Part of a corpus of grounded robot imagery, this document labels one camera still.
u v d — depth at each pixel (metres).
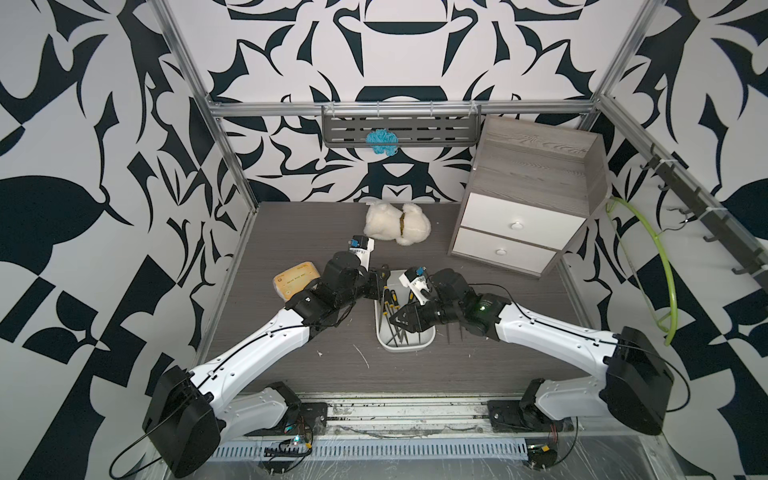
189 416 0.38
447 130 0.94
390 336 0.87
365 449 0.71
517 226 0.83
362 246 0.67
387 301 0.93
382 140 0.91
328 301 0.58
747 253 0.53
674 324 0.64
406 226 1.02
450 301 0.62
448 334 0.89
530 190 0.85
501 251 0.96
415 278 0.71
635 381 0.41
